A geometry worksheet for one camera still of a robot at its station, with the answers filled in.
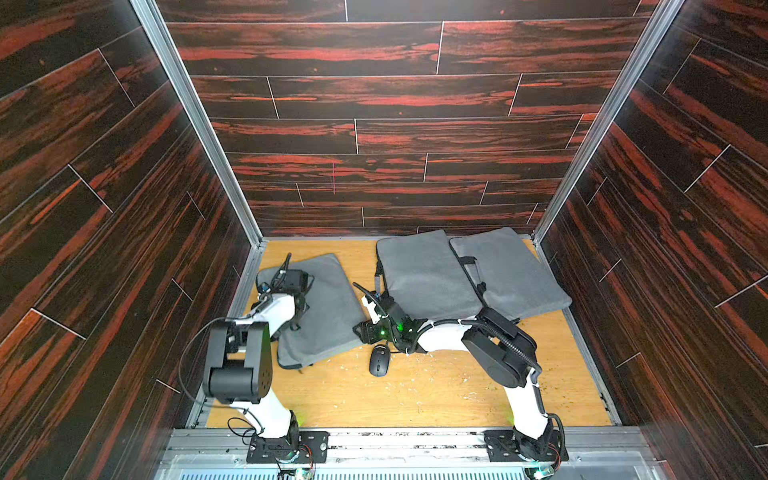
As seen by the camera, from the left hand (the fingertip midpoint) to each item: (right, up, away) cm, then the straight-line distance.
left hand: (290, 313), depth 95 cm
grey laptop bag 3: (+73, +12, +8) cm, 74 cm away
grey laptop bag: (+14, +1, +1) cm, 14 cm away
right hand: (+24, -3, 0) cm, 24 cm away
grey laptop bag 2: (+45, +12, +9) cm, 47 cm away
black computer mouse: (+29, -12, -9) cm, 33 cm away
